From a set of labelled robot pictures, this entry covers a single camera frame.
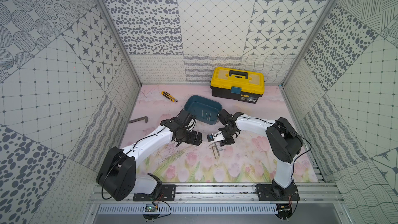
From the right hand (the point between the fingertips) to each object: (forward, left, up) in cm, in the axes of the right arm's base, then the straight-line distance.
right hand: (223, 141), depth 92 cm
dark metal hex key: (+14, +51, +2) cm, 53 cm away
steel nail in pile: (-7, +3, -1) cm, 8 cm away
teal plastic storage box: (+21, +11, +2) cm, 24 cm away
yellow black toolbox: (+31, -10, +17) cm, 37 cm away
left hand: (-2, +16, +10) cm, 19 cm away
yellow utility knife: (+33, +38, +3) cm, 51 cm away
